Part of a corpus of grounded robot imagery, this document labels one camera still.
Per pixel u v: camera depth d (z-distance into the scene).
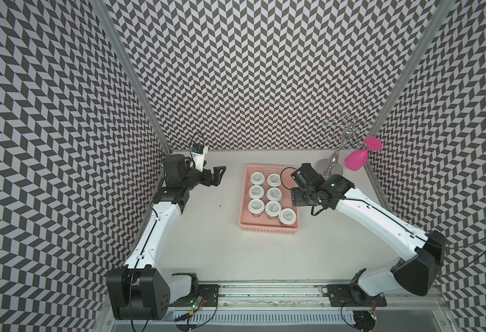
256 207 0.89
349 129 0.87
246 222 0.91
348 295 0.65
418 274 0.39
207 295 0.72
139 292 0.38
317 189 0.54
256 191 0.94
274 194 0.93
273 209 0.88
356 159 0.94
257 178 0.98
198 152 0.67
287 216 0.86
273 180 0.98
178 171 0.58
